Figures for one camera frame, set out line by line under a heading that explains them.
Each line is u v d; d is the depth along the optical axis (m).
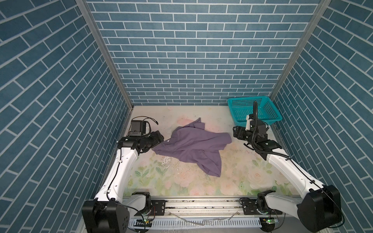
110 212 0.37
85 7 0.70
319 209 0.38
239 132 0.74
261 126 0.62
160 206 0.74
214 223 0.71
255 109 0.63
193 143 0.92
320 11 0.72
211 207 0.75
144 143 0.65
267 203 0.63
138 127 0.60
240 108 1.09
